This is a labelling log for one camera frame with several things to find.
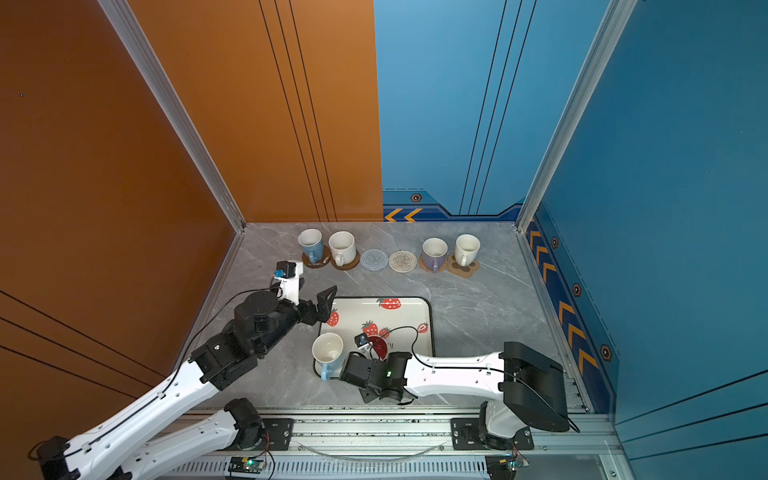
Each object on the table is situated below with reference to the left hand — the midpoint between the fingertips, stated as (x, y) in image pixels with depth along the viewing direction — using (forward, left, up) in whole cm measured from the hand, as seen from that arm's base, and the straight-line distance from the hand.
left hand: (321, 282), depth 71 cm
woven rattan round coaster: (+24, -28, -25) cm, 45 cm away
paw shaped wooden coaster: (+23, -43, -26) cm, 55 cm away
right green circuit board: (-33, -44, -28) cm, 62 cm away
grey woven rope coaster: (+28, -10, -26) cm, 40 cm away
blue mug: (+29, +12, -18) cm, 36 cm away
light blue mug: (-7, +1, -24) cm, 25 cm away
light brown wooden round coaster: (+25, -2, -25) cm, 35 cm away
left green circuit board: (-33, +17, -29) cm, 48 cm away
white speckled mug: (+26, 0, -17) cm, 31 cm away
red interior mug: (-8, -14, -19) cm, 25 cm away
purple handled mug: (+28, -32, -23) cm, 48 cm away
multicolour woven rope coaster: (+28, -20, -27) cm, 43 cm away
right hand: (-16, -10, -23) cm, 30 cm away
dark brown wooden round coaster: (+28, +8, -26) cm, 39 cm away
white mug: (+26, -42, -17) cm, 52 cm away
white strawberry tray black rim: (+4, -21, -28) cm, 35 cm away
